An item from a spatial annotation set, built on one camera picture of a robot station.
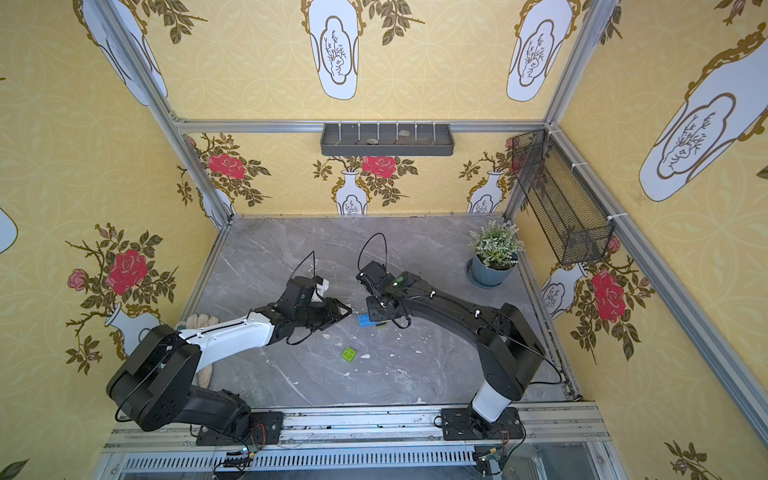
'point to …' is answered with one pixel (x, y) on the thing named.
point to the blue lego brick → (365, 321)
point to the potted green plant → (495, 247)
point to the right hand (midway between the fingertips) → (378, 315)
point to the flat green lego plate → (349, 354)
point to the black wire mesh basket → (574, 222)
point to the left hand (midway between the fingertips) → (353, 313)
